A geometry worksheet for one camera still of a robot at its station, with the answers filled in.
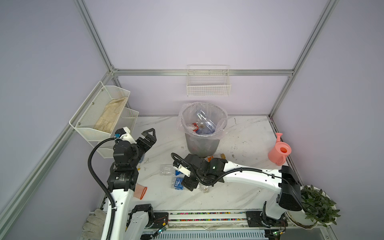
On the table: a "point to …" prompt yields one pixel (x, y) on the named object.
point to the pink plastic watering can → (278, 154)
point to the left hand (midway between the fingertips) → (149, 134)
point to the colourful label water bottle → (205, 131)
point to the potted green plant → (317, 208)
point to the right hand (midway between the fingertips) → (183, 177)
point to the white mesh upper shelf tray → (97, 118)
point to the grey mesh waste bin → (203, 145)
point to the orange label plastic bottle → (209, 158)
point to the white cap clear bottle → (209, 124)
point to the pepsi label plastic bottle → (204, 188)
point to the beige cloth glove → (112, 111)
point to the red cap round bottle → (195, 127)
